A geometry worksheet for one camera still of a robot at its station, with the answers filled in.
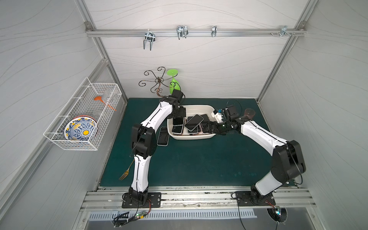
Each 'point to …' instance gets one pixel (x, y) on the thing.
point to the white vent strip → (109, 216)
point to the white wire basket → (82, 104)
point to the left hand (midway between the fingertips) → (180, 115)
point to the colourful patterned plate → (80, 128)
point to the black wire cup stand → (156, 88)
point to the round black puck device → (278, 214)
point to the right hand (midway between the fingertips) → (207, 130)
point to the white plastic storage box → (190, 110)
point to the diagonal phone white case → (193, 122)
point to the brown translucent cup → (249, 113)
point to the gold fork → (124, 176)
